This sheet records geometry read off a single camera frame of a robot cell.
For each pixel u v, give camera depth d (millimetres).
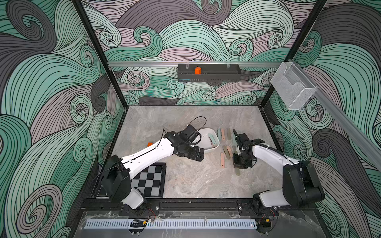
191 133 613
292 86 774
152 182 779
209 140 994
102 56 902
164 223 698
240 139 728
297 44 840
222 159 901
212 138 979
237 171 838
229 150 944
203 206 759
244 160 734
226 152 936
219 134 1035
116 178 410
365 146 515
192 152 684
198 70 901
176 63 930
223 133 1035
